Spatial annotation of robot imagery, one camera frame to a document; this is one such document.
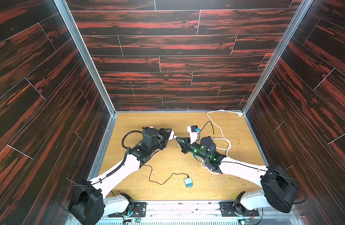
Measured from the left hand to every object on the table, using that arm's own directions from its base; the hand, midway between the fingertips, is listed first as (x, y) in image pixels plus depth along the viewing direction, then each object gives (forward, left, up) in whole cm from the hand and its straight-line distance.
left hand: (173, 132), depth 78 cm
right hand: (-1, -3, -2) cm, 4 cm away
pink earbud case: (-2, +1, 0) cm, 2 cm away
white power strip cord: (+13, -36, -23) cm, 45 cm away
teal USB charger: (-20, -9, -23) cm, 31 cm away
